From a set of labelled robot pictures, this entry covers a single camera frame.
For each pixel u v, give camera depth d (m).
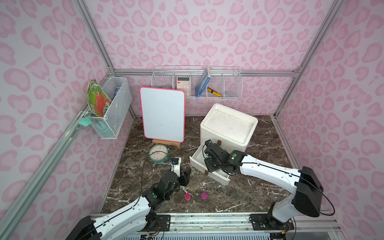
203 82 0.88
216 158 0.60
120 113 0.85
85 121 0.61
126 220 0.49
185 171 0.74
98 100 0.75
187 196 0.83
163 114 1.53
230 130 0.81
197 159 0.89
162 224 0.73
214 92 0.98
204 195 0.80
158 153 0.97
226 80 1.00
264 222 0.72
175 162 0.69
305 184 0.42
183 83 0.95
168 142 0.99
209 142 0.72
